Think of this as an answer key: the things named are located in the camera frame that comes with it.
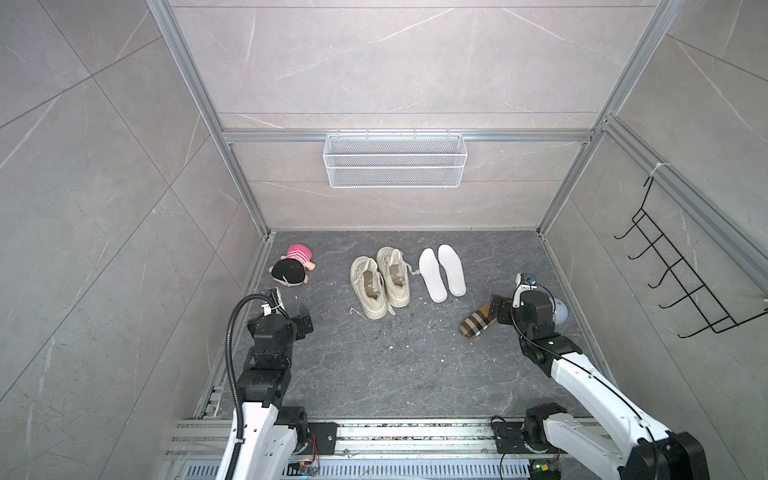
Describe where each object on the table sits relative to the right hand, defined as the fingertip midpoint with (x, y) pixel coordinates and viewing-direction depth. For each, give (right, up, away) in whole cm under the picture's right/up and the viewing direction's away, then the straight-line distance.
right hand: (511, 296), depth 84 cm
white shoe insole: (-12, +8, +23) cm, 27 cm away
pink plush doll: (-69, +7, +14) cm, 70 cm away
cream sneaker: (-33, +6, +20) cm, 39 cm away
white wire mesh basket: (-33, +45, +16) cm, 58 cm away
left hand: (-63, -1, -8) cm, 63 cm away
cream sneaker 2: (-42, +2, +17) cm, 46 cm away
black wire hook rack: (+32, +4, -21) cm, 38 cm away
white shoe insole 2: (-20, +5, +22) cm, 30 cm away
